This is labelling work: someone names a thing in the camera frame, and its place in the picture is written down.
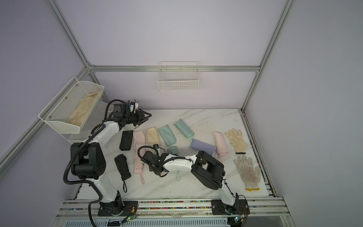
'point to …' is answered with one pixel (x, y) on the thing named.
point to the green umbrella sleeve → (168, 137)
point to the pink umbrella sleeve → (140, 139)
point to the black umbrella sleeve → (126, 140)
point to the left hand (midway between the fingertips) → (149, 117)
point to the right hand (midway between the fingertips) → (157, 164)
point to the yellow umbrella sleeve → (153, 136)
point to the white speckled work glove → (250, 175)
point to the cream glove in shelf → (78, 116)
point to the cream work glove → (236, 139)
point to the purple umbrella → (198, 145)
